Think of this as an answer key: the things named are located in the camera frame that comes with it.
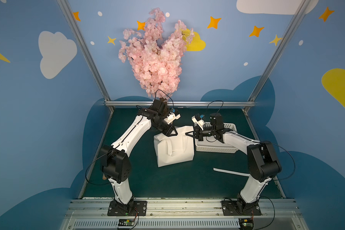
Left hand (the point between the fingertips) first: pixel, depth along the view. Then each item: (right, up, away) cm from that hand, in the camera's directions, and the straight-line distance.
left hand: (174, 130), depth 83 cm
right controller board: (+37, -48, -10) cm, 61 cm away
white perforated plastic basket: (+23, -9, +6) cm, 25 cm away
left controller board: (-25, -46, -11) cm, 54 cm away
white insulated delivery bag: (0, -11, +1) cm, 11 cm away
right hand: (+8, -2, +3) cm, 9 cm away
